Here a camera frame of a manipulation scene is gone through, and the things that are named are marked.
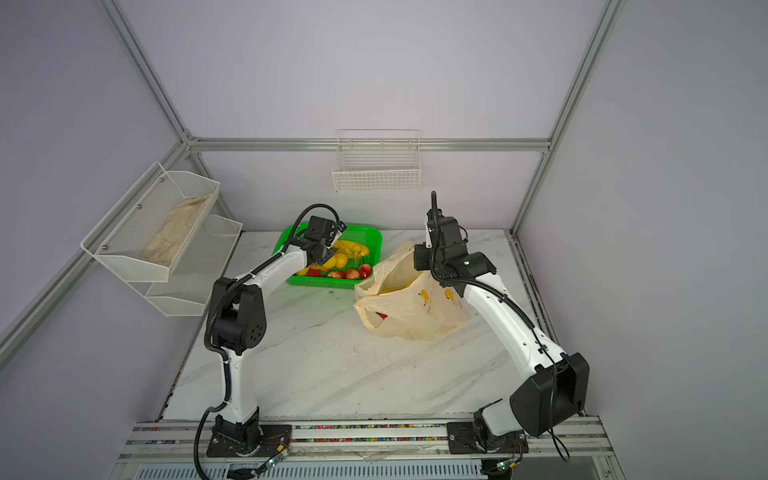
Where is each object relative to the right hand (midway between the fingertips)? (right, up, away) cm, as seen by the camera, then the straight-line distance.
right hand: (420, 247), depth 79 cm
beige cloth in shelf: (-66, 0, -4) cm, 67 cm away
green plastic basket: (-47, +5, +28) cm, 55 cm away
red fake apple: (-10, -18, -5) cm, 21 cm away
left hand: (-34, +2, +20) cm, 40 cm away
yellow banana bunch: (-25, -1, +25) cm, 35 cm away
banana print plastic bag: (-7, -14, -6) cm, 16 cm away
